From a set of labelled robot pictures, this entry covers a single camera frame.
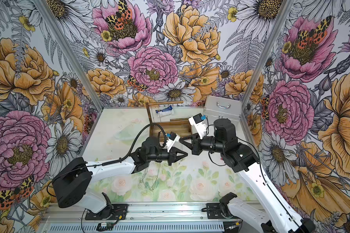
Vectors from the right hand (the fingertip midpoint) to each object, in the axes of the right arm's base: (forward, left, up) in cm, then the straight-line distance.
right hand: (180, 144), depth 61 cm
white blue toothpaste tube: (+49, +11, -30) cm, 58 cm away
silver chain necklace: (-4, +23, -33) cm, 40 cm away
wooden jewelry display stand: (+37, -1, -34) cm, 50 cm away
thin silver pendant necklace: (-6, +17, -34) cm, 38 cm away
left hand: (+2, -3, -15) cm, 16 cm away
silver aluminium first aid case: (+40, -26, -18) cm, 51 cm away
